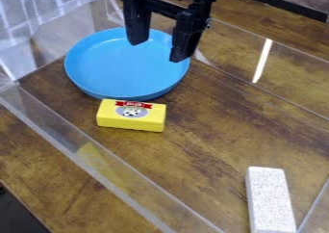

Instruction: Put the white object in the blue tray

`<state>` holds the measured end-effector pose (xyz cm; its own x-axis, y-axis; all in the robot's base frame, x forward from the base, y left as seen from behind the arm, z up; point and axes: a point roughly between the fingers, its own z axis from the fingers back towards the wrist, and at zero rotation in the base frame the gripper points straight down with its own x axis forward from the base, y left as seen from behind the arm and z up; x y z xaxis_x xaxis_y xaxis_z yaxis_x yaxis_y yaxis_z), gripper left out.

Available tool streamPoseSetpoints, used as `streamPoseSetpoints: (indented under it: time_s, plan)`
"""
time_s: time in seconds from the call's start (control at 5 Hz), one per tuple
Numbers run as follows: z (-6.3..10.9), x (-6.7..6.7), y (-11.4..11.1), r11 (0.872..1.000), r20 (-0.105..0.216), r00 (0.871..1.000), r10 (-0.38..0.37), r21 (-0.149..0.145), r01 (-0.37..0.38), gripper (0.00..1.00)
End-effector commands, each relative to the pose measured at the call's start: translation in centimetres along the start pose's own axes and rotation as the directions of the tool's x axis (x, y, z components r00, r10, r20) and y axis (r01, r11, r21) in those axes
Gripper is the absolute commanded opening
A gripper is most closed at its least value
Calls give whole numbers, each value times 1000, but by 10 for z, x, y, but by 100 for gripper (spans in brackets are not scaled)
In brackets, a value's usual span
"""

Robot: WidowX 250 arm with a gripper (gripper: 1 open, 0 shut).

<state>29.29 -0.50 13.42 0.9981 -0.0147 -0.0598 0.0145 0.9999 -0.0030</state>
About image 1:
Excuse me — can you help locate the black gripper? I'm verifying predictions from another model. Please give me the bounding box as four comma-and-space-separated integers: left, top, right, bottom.
121, 0, 216, 63

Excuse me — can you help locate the white speckled foam block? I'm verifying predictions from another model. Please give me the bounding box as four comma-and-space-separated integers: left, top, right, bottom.
246, 167, 297, 233

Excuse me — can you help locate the blue round tray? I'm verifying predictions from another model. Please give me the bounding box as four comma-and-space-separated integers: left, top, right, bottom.
64, 28, 190, 101

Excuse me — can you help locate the yellow rectangular block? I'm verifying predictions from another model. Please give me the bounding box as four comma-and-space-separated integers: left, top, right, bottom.
96, 99, 167, 132

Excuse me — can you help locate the clear acrylic corner bracket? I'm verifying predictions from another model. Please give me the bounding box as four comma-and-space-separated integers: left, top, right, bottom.
105, 0, 124, 26

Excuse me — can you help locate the clear acrylic enclosure wall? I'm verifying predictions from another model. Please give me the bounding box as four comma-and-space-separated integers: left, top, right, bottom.
0, 0, 329, 233

